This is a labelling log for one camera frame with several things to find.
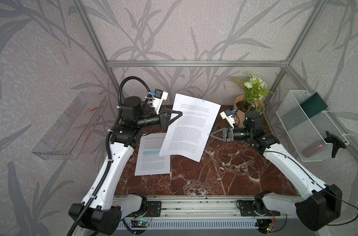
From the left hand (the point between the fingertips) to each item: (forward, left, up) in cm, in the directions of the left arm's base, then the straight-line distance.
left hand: (180, 116), depth 59 cm
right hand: (-2, -14, -11) cm, 18 cm away
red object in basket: (-9, -58, -12) cm, 60 cm away
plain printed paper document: (-2, -3, -12) cm, 13 cm away
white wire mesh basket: (+5, -68, -20) cm, 71 cm away
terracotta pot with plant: (+32, -44, -12) cm, 56 cm away
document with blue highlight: (-1, +21, -43) cm, 47 cm away
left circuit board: (-33, +18, -42) cm, 56 cm away
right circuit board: (-35, -43, -42) cm, 70 cm away
